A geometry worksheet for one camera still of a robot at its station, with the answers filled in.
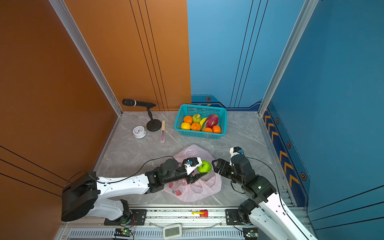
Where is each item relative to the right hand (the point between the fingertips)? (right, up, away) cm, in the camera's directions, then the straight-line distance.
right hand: (215, 165), depth 73 cm
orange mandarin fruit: (-1, +17, +31) cm, 35 cm away
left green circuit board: (-44, -31, -2) cm, 54 cm away
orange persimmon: (-15, +24, +36) cm, 46 cm away
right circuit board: (+17, -32, -2) cm, 36 cm away
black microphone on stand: (-42, +20, +38) cm, 60 cm away
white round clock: (-49, +15, +30) cm, 60 cm away
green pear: (-9, +25, +36) cm, 45 cm away
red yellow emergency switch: (-6, -24, +1) cm, 25 cm away
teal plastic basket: (-3, +31, +39) cm, 50 cm away
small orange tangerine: (-10, +19, +30) cm, 37 cm away
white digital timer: (-20, -29, -5) cm, 36 cm away
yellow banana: (-6, +23, +36) cm, 43 cm away
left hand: (-5, 0, 0) cm, 5 cm away
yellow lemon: (-17, +20, +30) cm, 40 cm away
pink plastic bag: (-5, -11, -1) cm, 12 cm away
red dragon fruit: (+2, +23, +32) cm, 39 cm away
